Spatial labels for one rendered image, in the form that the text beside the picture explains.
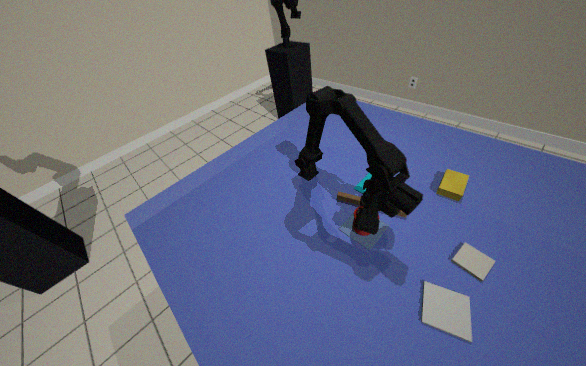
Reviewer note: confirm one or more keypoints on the yellow cube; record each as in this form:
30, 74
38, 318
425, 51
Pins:
453, 185

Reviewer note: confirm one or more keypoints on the beige flat square tile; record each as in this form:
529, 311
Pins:
473, 261

